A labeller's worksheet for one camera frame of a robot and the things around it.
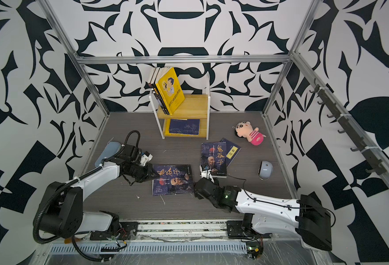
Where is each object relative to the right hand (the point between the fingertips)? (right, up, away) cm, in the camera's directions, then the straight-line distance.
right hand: (199, 183), depth 80 cm
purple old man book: (-13, +1, +5) cm, 14 cm away
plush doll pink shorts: (+29, +26, +23) cm, 45 cm away
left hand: (-20, +3, +4) cm, 21 cm away
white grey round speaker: (+34, +5, +5) cm, 35 cm away
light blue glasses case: (-52, +13, +17) cm, 57 cm away
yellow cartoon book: (-15, +46, +7) cm, 49 cm away
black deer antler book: (-20, +43, 0) cm, 48 cm away
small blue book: (+20, +13, +20) cm, 31 cm away
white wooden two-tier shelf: (-2, +39, +18) cm, 43 cm away
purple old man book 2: (+9, +10, +15) cm, 20 cm away
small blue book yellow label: (-8, +27, +22) cm, 36 cm away
